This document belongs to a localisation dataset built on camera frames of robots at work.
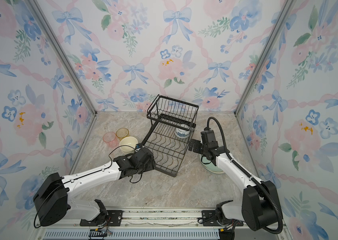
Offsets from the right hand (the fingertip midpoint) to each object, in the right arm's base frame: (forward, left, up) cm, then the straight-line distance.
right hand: (196, 144), depth 88 cm
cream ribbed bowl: (+4, +42, -4) cm, 42 cm away
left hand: (-11, +25, -2) cm, 27 cm away
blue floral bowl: (+12, +8, -6) cm, 16 cm away
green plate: (-17, -4, +7) cm, 18 cm away
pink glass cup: (+9, +55, -7) cm, 57 cm away
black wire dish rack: (+9, +18, -10) cm, 22 cm away
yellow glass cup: (+13, +49, -7) cm, 51 cm away
